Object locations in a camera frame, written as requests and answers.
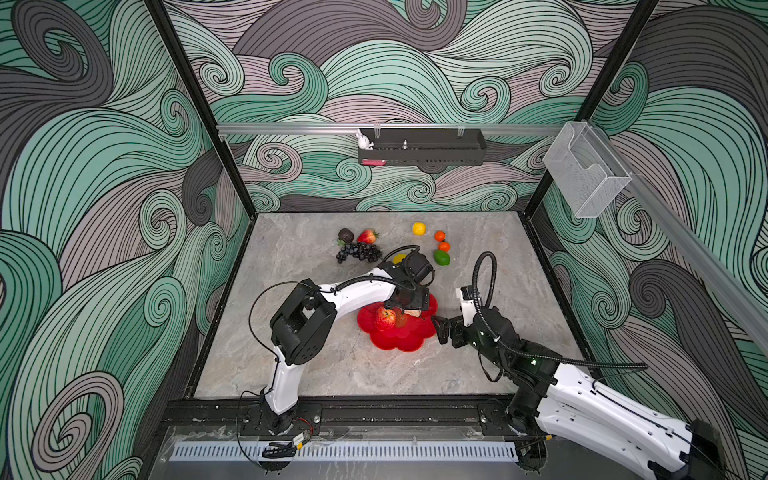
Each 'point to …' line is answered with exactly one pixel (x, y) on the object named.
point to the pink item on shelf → (374, 162)
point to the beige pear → (401, 316)
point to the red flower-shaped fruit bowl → (407, 338)
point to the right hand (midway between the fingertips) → (446, 314)
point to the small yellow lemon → (419, 228)
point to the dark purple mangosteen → (346, 235)
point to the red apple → (385, 318)
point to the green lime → (442, 258)
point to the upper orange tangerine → (440, 236)
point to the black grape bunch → (360, 250)
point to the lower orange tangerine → (444, 246)
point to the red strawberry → (368, 236)
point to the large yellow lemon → (399, 258)
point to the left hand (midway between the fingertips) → (415, 301)
